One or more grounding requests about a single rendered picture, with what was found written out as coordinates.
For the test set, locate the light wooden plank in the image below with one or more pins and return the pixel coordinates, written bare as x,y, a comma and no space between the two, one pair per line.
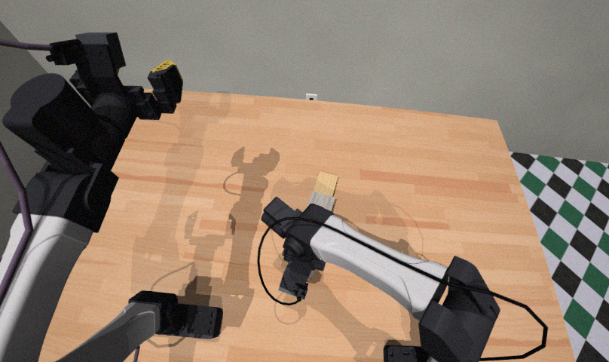
325,183

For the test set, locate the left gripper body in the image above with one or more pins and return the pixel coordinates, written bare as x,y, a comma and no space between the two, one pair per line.
122,110

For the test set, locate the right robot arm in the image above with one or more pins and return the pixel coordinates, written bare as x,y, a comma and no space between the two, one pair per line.
414,283

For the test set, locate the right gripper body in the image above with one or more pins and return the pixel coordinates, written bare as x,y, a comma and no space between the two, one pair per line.
317,265

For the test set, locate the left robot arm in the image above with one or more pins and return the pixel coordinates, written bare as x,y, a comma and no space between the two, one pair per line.
67,207

